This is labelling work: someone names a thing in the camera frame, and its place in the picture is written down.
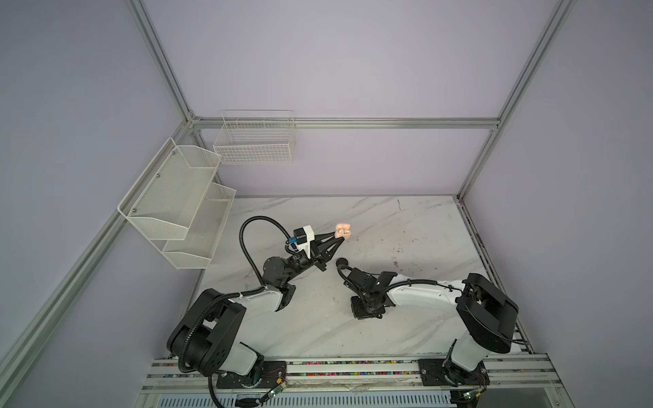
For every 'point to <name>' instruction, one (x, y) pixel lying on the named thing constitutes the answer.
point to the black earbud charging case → (342, 261)
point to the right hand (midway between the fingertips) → (355, 314)
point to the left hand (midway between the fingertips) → (342, 235)
